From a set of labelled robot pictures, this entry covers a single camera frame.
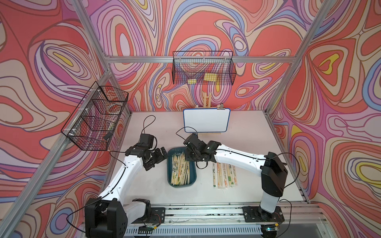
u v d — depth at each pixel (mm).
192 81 822
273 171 480
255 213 708
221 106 867
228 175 863
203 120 959
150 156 652
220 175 864
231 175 863
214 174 876
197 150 615
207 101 1151
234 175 864
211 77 899
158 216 719
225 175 863
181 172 863
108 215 388
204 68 843
